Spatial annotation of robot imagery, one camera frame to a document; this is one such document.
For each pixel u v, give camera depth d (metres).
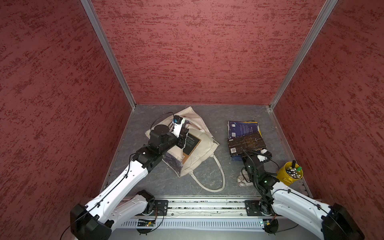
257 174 0.62
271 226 0.71
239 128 1.00
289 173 0.73
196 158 0.92
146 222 0.72
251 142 0.86
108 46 0.86
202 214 0.74
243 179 0.75
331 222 0.42
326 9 0.71
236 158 0.87
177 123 0.60
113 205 0.42
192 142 0.97
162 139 0.53
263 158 0.74
